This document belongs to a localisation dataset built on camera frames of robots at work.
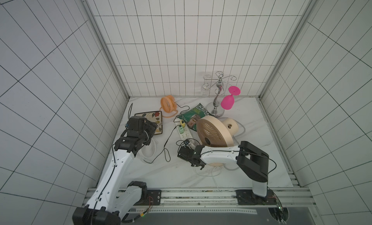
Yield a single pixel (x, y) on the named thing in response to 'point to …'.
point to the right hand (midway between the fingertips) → (195, 155)
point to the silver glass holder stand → (212, 110)
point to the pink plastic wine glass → (227, 102)
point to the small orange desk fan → (169, 104)
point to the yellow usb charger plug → (183, 124)
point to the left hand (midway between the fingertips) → (154, 130)
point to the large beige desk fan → (213, 132)
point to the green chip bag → (192, 116)
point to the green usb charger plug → (181, 129)
